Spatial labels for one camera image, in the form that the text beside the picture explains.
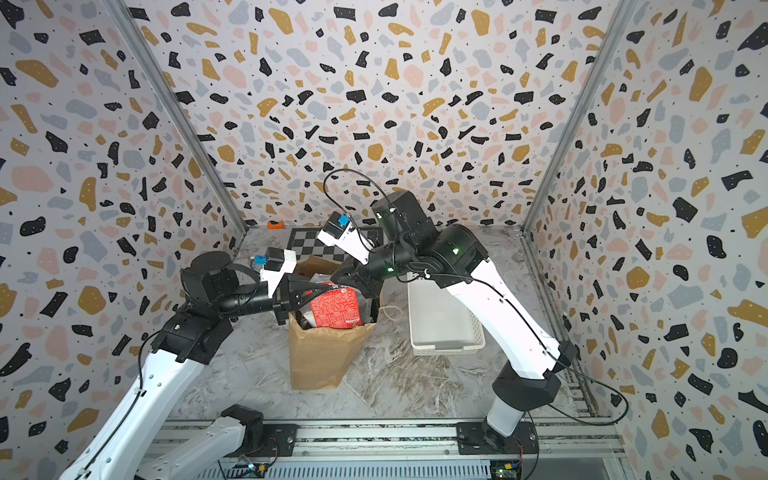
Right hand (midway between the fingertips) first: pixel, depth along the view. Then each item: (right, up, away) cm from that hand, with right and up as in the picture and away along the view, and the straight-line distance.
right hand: (335, 278), depth 56 cm
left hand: (-3, -2, +3) cm, 5 cm away
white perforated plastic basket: (+24, -17, +38) cm, 48 cm away
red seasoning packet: (-1, -7, +7) cm, 10 cm away
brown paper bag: (-7, -21, +16) cm, 27 cm away
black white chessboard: (-24, +9, +57) cm, 62 cm away
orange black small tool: (-40, +17, +67) cm, 80 cm away
